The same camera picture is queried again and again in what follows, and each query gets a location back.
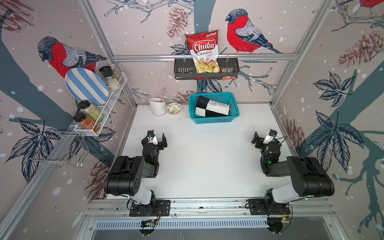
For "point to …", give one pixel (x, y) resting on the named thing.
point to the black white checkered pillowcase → (206, 107)
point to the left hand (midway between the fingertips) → (157, 131)
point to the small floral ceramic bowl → (174, 108)
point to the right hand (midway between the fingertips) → (262, 132)
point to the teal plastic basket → (226, 98)
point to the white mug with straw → (158, 105)
